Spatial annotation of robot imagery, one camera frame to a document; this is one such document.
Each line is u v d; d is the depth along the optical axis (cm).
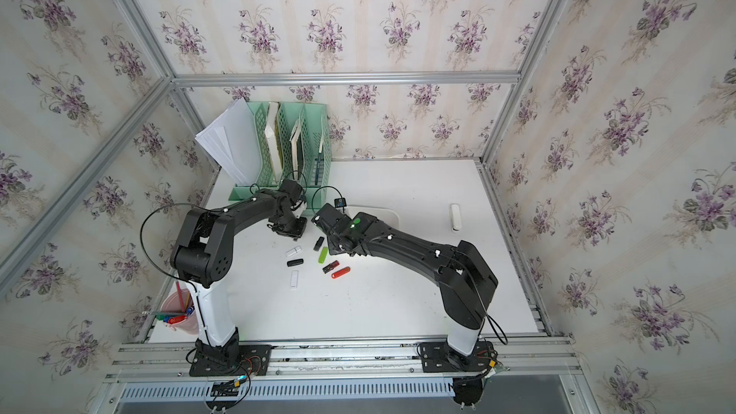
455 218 99
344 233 58
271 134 93
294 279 87
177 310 76
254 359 73
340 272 89
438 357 74
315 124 108
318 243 95
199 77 94
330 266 90
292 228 87
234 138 96
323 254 93
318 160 112
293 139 98
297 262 91
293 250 93
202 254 52
